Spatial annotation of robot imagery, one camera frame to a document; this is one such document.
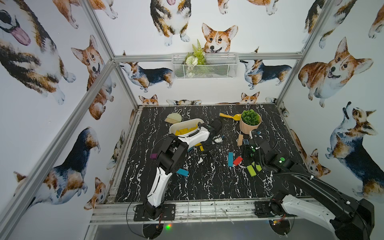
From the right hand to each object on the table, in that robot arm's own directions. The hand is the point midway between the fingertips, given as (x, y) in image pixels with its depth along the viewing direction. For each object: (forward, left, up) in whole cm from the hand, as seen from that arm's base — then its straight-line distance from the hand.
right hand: (242, 146), depth 78 cm
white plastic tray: (+24, +35, -16) cm, 45 cm away
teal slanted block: (+1, +4, -18) cm, 18 cm away
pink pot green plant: (+23, -10, -7) cm, 26 cm away
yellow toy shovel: (+34, -4, -17) cm, 39 cm away
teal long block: (-7, +32, -16) cm, 37 cm away
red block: (0, 0, -16) cm, 16 cm away
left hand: (+11, +17, -15) cm, 26 cm away
